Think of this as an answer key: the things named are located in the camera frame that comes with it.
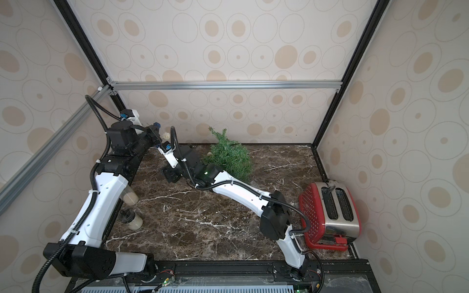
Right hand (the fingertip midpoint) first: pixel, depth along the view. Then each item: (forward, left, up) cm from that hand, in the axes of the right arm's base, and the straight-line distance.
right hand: (175, 159), depth 75 cm
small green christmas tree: (+1, -24, +1) cm, 24 cm away
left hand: (+7, +3, +13) cm, 15 cm away
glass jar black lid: (-19, +19, -20) cm, 34 cm away
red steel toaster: (-13, -65, -14) cm, 68 cm away
